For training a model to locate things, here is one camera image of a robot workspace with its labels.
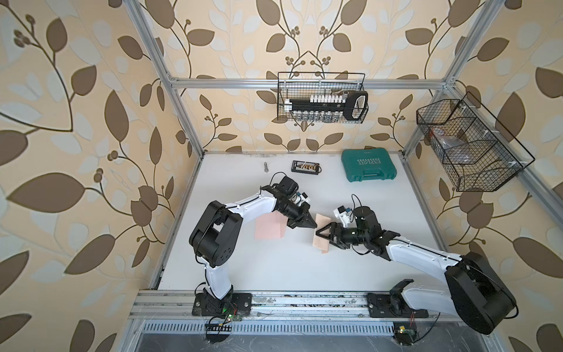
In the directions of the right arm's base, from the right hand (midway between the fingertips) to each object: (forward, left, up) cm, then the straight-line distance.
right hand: (320, 236), depth 82 cm
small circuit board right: (-30, -26, -10) cm, 40 cm away
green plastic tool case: (+40, -30, -4) cm, 50 cm away
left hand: (+4, +2, +4) cm, 6 cm away
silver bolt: (+40, +23, -6) cm, 46 cm away
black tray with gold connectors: (+40, +2, -6) cm, 41 cm away
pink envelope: (+10, +20, -9) cm, 24 cm away
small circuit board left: (-28, +35, -6) cm, 45 cm away
